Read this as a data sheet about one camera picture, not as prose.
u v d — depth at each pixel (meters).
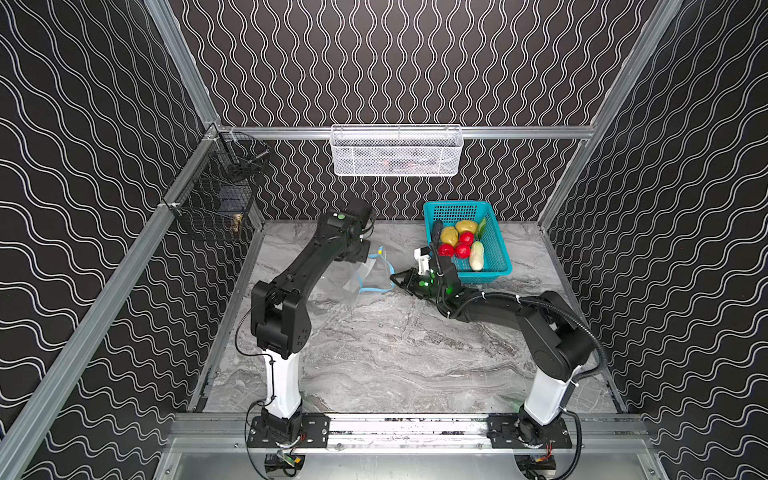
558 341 0.49
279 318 0.50
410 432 0.76
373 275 0.99
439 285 0.72
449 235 1.10
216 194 0.92
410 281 0.80
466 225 1.14
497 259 1.00
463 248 1.07
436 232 1.13
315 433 0.74
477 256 1.06
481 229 1.11
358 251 0.79
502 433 0.74
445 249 1.06
